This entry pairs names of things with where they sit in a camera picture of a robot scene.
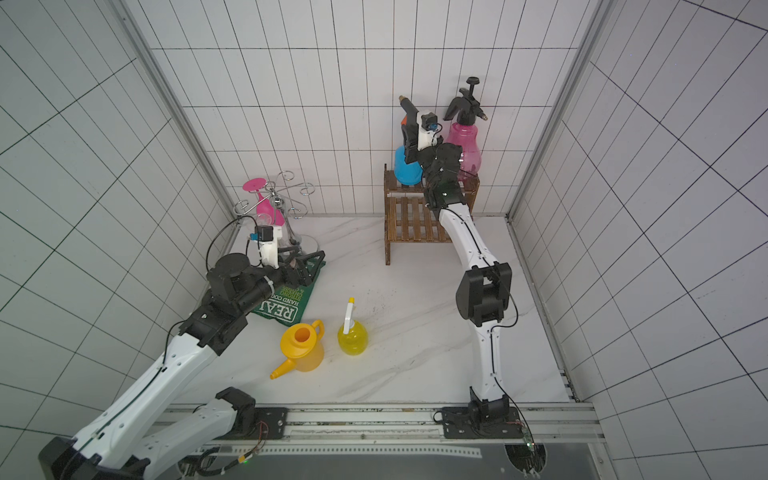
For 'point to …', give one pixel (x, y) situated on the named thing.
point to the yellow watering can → (303, 345)
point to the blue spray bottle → (407, 173)
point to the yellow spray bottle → (353, 335)
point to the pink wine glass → (263, 205)
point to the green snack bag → (287, 305)
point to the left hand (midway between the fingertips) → (309, 257)
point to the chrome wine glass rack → (277, 191)
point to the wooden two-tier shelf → (407, 219)
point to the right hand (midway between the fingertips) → (396, 121)
